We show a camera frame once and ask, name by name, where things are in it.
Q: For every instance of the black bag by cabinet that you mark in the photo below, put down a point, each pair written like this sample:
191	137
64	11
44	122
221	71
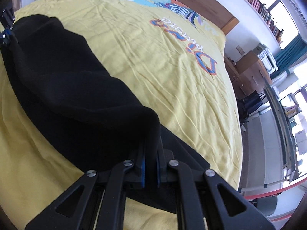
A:
248	105

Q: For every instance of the wooden drawer cabinet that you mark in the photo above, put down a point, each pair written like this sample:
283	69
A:
247	75

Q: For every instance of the wooden headboard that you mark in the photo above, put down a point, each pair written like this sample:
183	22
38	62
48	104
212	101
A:
214	12

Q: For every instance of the black pants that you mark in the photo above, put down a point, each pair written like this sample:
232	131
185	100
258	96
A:
91	118

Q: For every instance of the yellow cartoon bed cover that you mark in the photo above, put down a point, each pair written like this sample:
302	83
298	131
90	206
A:
173	66

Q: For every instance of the teal curtain right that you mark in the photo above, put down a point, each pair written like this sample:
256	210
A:
289	55

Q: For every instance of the white printer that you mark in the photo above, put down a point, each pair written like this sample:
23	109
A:
267	58

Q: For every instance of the row of books on shelf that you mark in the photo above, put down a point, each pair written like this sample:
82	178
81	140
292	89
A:
259	4

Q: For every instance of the grey chair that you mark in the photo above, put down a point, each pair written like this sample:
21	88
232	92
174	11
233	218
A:
267	205

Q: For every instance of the long desk by window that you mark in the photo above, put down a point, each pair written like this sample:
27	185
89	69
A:
288	144

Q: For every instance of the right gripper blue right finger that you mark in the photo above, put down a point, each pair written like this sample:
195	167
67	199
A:
203	200

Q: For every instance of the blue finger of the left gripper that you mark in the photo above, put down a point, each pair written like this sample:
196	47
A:
7	21

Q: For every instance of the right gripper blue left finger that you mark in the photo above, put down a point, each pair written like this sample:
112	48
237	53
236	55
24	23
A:
95	201

